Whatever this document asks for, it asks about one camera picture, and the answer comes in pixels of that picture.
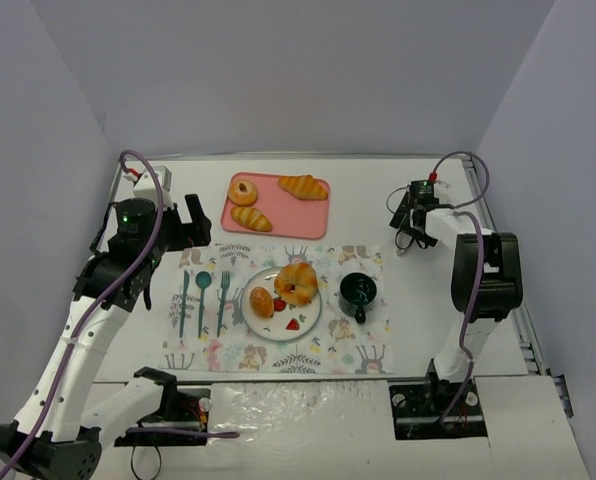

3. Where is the sesame bun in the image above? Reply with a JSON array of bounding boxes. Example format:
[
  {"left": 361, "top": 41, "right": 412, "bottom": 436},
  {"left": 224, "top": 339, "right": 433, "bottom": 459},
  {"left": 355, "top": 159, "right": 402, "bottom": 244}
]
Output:
[{"left": 249, "top": 286, "right": 274, "bottom": 319}]

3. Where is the large curled croissant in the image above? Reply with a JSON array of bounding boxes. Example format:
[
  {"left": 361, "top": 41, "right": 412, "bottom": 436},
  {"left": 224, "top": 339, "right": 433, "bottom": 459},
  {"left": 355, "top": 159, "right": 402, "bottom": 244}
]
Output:
[{"left": 274, "top": 262, "right": 318, "bottom": 306}]

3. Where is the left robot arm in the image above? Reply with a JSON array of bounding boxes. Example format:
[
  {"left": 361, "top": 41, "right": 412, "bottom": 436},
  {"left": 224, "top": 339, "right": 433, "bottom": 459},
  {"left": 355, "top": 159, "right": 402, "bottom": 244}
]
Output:
[{"left": 0, "top": 194, "right": 211, "bottom": 479}]

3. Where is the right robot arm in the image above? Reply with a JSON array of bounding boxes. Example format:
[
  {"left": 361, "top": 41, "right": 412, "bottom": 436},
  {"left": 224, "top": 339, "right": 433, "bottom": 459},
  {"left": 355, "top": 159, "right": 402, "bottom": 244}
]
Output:
[{"left": 390, "top": 179, "right": 523, "bottom": 385}]

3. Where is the teal knife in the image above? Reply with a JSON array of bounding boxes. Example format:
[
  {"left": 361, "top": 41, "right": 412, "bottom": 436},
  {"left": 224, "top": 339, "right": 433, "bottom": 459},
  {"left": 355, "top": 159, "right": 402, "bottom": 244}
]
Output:
[{"left": 178, "top": 270, "right": 190, "bottom": 343}]

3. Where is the teal spoon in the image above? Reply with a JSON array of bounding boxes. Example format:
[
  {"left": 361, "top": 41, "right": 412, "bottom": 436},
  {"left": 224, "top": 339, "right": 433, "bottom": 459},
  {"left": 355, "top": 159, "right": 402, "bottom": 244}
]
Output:
[{"left": 195, "top": 271, "right": 212, "bottom": 338}]

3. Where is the striped croissant at tray front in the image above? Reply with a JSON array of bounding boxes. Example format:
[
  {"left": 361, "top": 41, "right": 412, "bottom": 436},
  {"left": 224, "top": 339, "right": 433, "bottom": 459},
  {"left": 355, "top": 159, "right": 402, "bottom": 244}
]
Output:
[{"left": 230, "top": 206, "right": 273, "bottom": 232}]

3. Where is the striped croissant at tray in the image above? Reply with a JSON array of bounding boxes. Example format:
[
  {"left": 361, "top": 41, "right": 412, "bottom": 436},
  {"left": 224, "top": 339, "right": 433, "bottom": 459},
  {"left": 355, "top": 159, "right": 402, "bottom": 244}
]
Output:
[
  {"left": 277, "top": 175, "right": 328, "bottom": 201},
  {"left": 230, "top": 206, "right": 273, "bottom": 232}
]

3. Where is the teal fork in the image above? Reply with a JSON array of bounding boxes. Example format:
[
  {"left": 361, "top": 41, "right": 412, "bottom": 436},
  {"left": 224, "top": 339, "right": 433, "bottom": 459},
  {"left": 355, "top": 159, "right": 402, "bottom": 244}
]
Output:
[{"left": 216, "top": 271, "right": 231, "bottom": 338}]

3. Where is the pink plastic tray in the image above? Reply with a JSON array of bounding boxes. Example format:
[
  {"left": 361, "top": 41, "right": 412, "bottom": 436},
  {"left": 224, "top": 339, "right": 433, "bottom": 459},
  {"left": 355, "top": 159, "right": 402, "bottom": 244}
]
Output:
[{"left": 232, "top": 172, "right": 331, "bottom": 240}]

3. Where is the patterned animal placemat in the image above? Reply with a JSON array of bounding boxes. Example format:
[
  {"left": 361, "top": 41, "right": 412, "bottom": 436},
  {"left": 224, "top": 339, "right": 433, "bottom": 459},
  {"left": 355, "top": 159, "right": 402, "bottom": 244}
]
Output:
[{"left": 160, "top": 244, "right": 393, "bottom": 375}]

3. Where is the striped croissant at tray back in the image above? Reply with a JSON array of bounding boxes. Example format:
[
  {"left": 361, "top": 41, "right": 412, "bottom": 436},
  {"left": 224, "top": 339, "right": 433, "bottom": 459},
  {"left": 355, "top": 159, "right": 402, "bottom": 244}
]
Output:
[{"left": 277, "top": 175, "right": 328, "bottom": 201}]

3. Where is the dark green mug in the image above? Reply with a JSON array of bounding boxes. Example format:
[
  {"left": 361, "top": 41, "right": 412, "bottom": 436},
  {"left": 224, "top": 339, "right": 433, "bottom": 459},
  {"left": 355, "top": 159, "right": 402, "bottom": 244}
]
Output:
[{"left": 338, "top": 272, "right": 377, "bottom": 325}]

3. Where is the white plate with blue rim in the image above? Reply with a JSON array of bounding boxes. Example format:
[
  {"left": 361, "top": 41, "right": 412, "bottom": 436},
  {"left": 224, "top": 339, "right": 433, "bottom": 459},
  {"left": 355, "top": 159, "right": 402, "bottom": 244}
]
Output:
[{"left": 240, "top": 268, "right": 323, "bottom": 342}]

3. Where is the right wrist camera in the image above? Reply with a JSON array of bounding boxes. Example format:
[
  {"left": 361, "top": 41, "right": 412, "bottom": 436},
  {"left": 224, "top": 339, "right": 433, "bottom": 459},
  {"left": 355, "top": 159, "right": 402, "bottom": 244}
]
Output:
[{"left": 434, "top": 180, "right": 452, "bottom": 197}]

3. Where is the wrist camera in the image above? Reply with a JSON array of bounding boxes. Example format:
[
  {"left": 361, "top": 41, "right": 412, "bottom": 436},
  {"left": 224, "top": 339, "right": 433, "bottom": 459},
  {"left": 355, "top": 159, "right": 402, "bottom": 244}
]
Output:
[
  {"left": 132, "top": 166, "right": 173, "bottom": 210},
  {"left": 434, "top": 180, "right": 452, "bottom": 197}
]

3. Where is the sugared ring donut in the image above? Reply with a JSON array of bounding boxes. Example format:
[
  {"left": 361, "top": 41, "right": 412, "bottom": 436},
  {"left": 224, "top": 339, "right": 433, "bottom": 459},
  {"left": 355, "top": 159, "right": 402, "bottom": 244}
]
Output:
[{"left": 228, "top": 179, "right": 258, "bottom": 206}]

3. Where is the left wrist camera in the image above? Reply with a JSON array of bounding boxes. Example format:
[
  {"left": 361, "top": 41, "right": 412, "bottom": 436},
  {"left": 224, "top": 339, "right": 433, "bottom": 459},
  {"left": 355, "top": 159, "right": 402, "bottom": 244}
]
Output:
[{"left": 132, "top": 166, "right": 173, "bottom": 210}]

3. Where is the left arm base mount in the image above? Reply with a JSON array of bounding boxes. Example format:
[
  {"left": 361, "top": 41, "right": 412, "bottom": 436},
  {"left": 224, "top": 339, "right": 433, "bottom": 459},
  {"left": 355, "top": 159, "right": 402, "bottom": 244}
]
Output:
[{"left": 113, "top": 388, "right": 211, "bottom": 447}]

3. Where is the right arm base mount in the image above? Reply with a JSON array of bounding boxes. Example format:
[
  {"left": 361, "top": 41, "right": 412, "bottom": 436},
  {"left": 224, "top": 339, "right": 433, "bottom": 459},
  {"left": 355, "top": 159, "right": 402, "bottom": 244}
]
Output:
[{"left": 388, "top": 375, "right": 488, "bottom": 441}]

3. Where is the aluminium rail at table edge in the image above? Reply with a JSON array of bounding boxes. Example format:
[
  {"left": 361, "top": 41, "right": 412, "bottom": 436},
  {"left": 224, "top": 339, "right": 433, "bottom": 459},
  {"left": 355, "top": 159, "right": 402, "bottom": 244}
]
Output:
[{"left": 461, "top": 153, "right": 574, "bottom": 421}]

